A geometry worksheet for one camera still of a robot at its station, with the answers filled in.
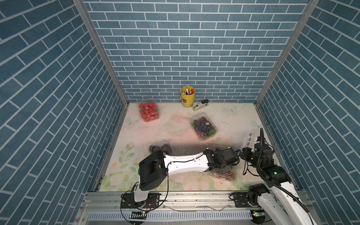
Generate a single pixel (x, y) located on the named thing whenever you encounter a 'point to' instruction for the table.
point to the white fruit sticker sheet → (249, 141)
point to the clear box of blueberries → (203, 125)
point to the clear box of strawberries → (148, 109)
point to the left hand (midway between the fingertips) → (229, 165)
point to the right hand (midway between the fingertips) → (243, 149)
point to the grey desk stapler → (201, 105)
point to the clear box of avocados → (165, 146)
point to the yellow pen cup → (188, 95)
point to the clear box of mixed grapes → (230, 176)
